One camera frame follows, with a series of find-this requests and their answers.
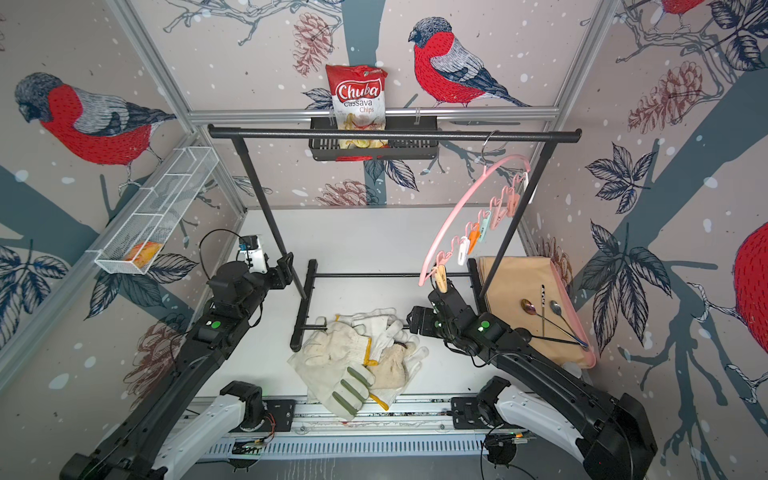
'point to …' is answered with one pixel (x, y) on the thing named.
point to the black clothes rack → (304, 272)
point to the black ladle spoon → (556, 340)
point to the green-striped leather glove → (331, 363)
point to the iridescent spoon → (529, 308)
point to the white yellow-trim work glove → (379, 326)
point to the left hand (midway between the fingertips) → (283, 248)
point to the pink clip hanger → (497, 193)
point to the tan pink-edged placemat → (531, 293)
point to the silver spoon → (557, 310)
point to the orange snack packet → (143, 253)
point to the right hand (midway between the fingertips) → (418, 318)
